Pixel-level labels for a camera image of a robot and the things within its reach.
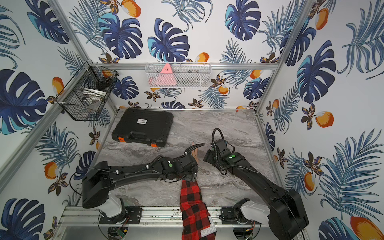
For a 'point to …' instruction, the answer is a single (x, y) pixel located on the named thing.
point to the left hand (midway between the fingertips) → (191, 172)
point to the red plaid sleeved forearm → (198, 224)
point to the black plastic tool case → (144, 126)
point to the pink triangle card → (166, 77)
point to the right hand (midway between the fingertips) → (209, 158)
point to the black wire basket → (86, 92)
